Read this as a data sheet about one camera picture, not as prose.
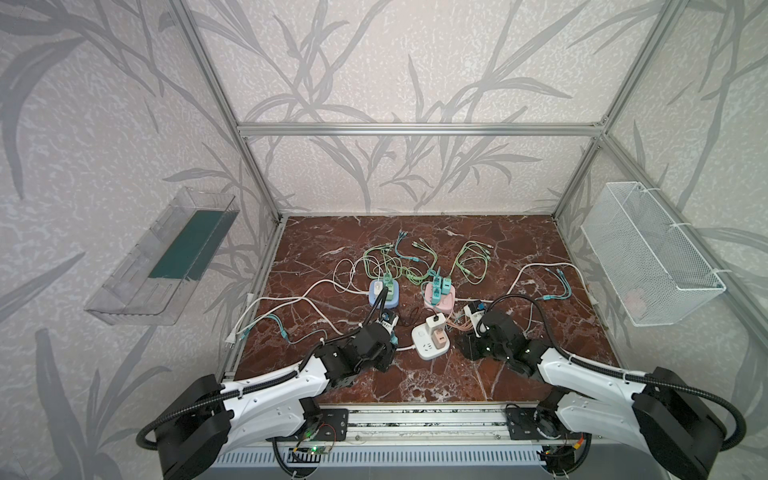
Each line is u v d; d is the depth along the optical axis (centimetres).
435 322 83
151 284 64
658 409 41
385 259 107
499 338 68
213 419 41
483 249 111
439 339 81
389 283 91
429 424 75
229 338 91
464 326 89
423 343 85
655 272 63
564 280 102
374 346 63
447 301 93
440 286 92
